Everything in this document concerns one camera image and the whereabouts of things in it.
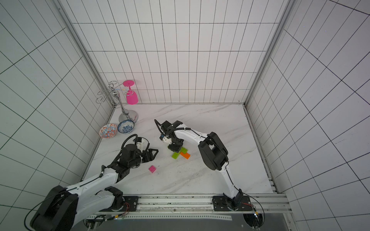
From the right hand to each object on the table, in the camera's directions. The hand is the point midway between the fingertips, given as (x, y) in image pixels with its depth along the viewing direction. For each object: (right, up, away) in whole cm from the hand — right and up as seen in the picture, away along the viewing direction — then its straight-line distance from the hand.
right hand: (178, 144), depth 94 cm
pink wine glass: (-35, +32, +11) cm, 49 cm away
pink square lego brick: (-15, -13, -9) cm, 22 cm away
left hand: (-15, -4, -7) cm, 17 cm away
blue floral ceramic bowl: (-40, +11, +10) cm, 42 cm away
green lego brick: (+3, -3, -4) cm, 6 cm away
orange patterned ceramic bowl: (-51, +8, +7) cm, 52 cm away
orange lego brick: (+5, -6, -4) cm, 9 cm away
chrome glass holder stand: (-41, +20, +13) cm, 47 cm away
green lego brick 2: (-2, -6, -5) cm, 8 cm away
